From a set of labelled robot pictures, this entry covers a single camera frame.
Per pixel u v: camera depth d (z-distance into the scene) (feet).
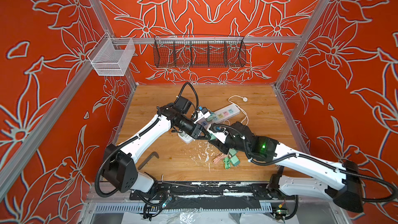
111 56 3.05
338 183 1.30
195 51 3.30
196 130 2.05
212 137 2.21
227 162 2.65
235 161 2.60
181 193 2.42
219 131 1.90
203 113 2.21
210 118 3.06
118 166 1.32
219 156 2.67
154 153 2.80
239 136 1.65
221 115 3.21
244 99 3.59
